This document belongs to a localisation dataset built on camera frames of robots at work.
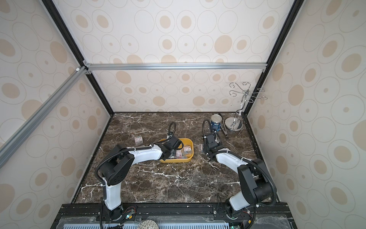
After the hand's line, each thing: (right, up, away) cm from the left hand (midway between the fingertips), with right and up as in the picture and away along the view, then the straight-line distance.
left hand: (175, 147), depth 96 cm
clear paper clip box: (-26, +5, +4) cm, 27 cm away
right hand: (+28, +2, -3) cm, 28 cm away
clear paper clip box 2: (+3, -4, -3) cm, 6 cm away
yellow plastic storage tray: (-9, +5, +2) cm, 10 cm away
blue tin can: (+29, +17, +5) cm, 34 cm away
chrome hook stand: (+46, +16, +14) cm, 51 cm away
